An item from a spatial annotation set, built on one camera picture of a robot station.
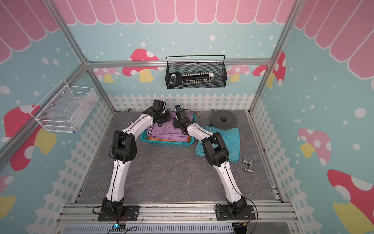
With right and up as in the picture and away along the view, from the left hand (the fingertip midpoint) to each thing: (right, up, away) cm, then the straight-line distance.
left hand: (170, 118), depth 105 cm
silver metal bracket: (+51, -29, -15) cm, 61 cm away
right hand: (+5, -1, 0) cm, 5 cm away
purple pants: (-1, -10, -8) cm, 13 cm away
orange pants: (+13, -15, -13) cm, 24 cm away
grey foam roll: (+40, -1, +4) cm, 40 cm away
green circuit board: (-22, -57, -33) cm, 69 cm away
